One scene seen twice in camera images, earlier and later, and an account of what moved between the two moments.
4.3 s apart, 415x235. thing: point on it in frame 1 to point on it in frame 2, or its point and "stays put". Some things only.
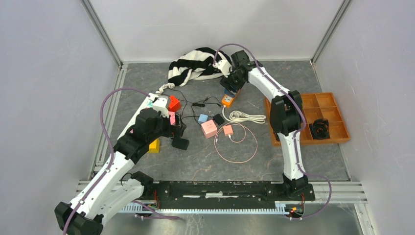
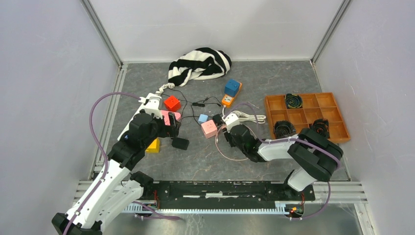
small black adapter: [219, 119] stays put
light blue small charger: [202, 118] stays put
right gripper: [226, 82] to [228, 136]
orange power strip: [227, 101] stays put
